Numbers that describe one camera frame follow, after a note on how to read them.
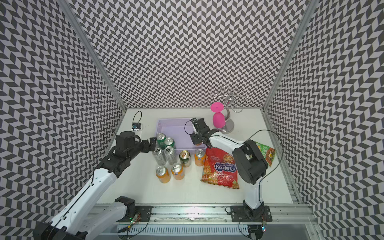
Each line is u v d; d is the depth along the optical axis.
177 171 0.77
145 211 0.75
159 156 0.81
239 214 0.74
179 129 1.08
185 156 0.82
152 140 0.71
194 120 0.84
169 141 0.88
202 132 0.72
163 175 0.76
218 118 0.90
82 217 0.42
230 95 0.84
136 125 0.66
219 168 0.83
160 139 0.87
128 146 0.58
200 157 0.83
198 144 0.97
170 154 0.81
